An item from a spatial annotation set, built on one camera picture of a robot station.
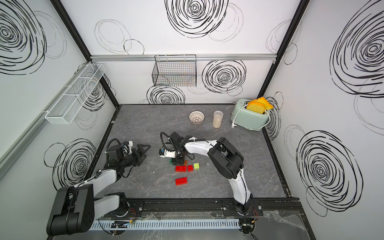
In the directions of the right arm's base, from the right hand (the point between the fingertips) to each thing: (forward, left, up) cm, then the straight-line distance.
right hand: (175, 159), depth 91 cm
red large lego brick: (-14, -5, +2) cm, 15 cm away
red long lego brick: (-7, -4, +3) cm, 8 cm away
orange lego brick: (-4, -7, +5) cm, 9 cm away
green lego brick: (-5, +1, +9) cm, 11 cm away
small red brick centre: (-6, -9, +1) cm, 11 cm away
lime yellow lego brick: (-5, -13, +1) cm, 14 cm away
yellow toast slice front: (+27, -49, +19) cm, 59 cm away
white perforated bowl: (+33, -12, +1) cm, 36 cm away
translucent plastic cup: (+28, -27, +9) cm, 40 cm away
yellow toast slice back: (+31, -54, +21) cm, 65 cm away
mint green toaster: (+24, -44, +11) cm, 52 cm away
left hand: (+1, +16, +8) cm, 18 cm away
